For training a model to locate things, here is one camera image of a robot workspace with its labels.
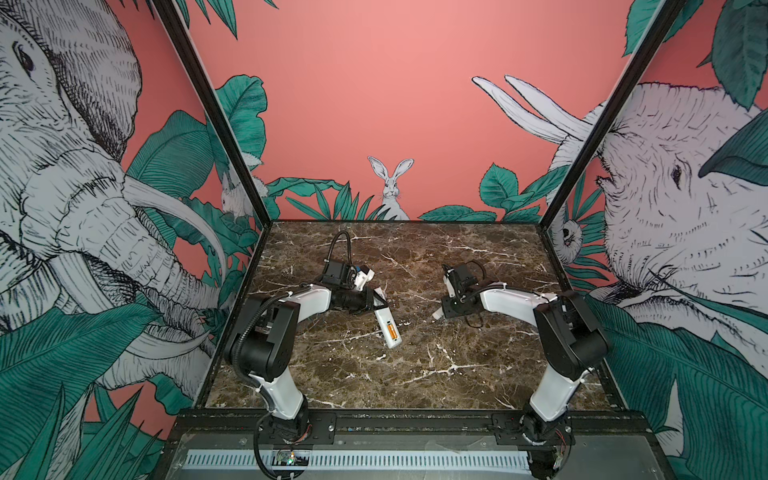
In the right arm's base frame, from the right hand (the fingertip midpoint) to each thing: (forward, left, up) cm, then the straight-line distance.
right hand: (444, 304), depth 96 cm
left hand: (-3, +19, +7) cm, 20 cm away
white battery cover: (-3, +2, -1) cm, 4 cm away
